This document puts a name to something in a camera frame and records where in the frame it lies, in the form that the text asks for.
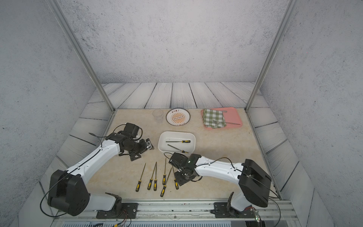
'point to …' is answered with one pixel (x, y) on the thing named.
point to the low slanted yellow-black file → (163, 189)
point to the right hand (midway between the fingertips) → (181, 180)
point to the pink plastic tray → (231, 117)
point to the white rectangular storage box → (180, 142)
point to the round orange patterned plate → (177, 117)
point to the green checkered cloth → (213, 118)
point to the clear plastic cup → (158, 114)
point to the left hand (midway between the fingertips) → (151, 150)
